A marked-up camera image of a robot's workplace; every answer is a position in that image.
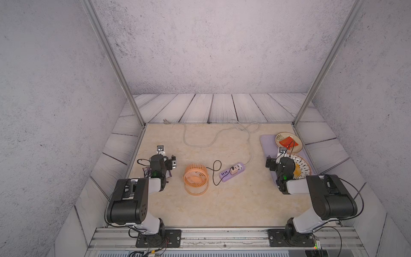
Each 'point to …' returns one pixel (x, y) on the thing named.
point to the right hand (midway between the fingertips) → (279, 155)
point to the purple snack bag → (147, 171)
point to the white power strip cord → (237, 123)
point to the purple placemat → (271, 150)
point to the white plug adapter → (236, 168)
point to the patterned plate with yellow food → (302, 167)
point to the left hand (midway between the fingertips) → (166, 155)
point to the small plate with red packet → (289, 140)
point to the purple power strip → (227, 174)
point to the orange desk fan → (196, 179)
